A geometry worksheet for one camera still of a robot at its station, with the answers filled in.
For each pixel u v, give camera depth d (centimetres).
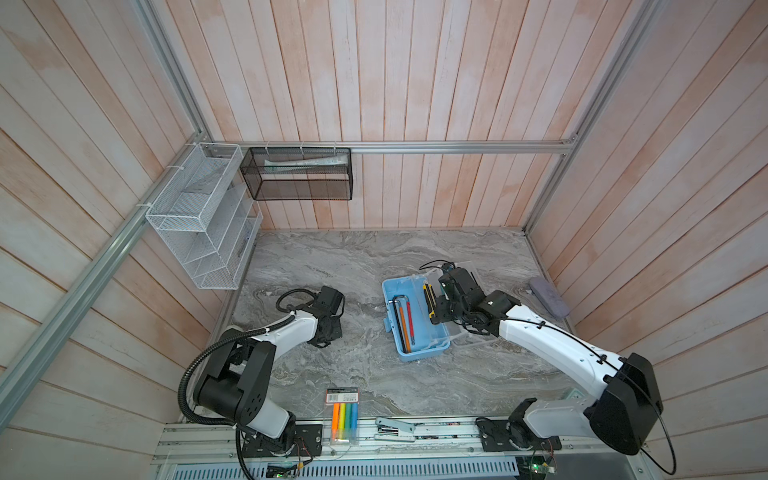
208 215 68
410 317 95
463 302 61
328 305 74
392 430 74
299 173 104
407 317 95
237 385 44
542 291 98
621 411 39
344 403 78
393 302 98
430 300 90
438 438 76
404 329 93
